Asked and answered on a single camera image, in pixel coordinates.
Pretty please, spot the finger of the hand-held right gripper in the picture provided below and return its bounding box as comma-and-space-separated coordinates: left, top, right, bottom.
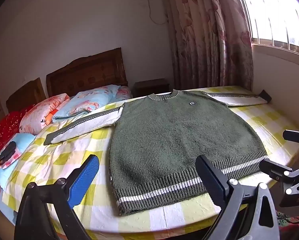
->
259, 158, 299, 208
283, 127, 299, 147

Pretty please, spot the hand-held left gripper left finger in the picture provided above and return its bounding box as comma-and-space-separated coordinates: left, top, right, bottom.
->
14, 154, 100, 240

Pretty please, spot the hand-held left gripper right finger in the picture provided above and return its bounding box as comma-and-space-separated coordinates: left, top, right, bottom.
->
195, 155, 280, 240

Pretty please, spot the green knit sweater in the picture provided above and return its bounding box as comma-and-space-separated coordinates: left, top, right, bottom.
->
44, 89, 272, 216

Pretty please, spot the yellow checked bedsheet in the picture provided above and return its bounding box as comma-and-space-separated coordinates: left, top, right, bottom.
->
0, 85, 299, 233

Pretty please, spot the floral cloth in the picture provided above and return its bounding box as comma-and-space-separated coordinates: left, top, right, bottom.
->
277, 212, 299, 225

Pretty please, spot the light blue cloth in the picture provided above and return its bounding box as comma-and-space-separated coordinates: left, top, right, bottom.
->
0, 133, 36, 193

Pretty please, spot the pink floral pillow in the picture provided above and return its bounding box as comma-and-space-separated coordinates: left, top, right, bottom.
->
19, 93, 70, 135

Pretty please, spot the light blue floral quilt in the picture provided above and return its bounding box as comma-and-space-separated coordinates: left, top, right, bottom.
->
52, 84, 132, 123

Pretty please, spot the black object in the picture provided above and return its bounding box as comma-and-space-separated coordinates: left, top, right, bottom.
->
0, 141, 17, 162

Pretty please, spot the red blanket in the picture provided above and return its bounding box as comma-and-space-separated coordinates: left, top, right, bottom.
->
0, 105, 36, 155

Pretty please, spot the small wooden headboard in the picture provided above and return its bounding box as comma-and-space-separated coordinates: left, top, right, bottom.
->
6, 77, 47, 113

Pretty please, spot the large wooden headboard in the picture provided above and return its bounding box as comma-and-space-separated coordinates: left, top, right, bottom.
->
46, 47, 128, 98

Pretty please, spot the dark wooden nightstand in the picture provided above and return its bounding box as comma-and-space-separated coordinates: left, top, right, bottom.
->
132, 79, 170, 98

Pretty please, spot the barred window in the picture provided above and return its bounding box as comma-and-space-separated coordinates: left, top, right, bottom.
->
233, 0, 299, 58

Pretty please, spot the floral pink curtain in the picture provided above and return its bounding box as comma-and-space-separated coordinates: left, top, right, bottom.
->
158, 0, 254, 92

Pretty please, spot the white wall cable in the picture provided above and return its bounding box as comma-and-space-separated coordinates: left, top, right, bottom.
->
147, 0, 169, 25

